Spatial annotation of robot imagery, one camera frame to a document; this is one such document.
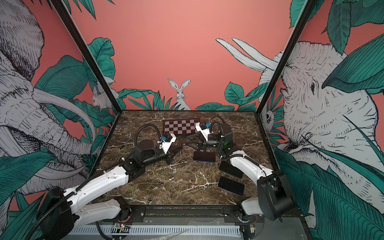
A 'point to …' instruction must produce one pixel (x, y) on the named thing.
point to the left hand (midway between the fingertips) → (182, 146)
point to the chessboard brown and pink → (178, 127)
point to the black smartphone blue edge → (204, 157)
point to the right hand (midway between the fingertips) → (187, 141)
